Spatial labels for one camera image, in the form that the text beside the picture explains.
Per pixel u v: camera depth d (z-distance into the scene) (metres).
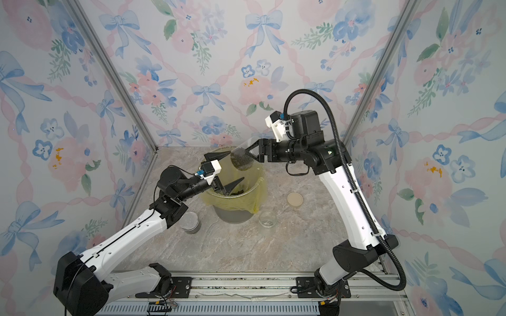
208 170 0.51
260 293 0.73
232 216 0.92
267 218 0.92
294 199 0.98
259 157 0.53
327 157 0.42
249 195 0.70
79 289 0.38
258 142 0.54
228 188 0.58
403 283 0.38
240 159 0.65
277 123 0.55
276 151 0.55
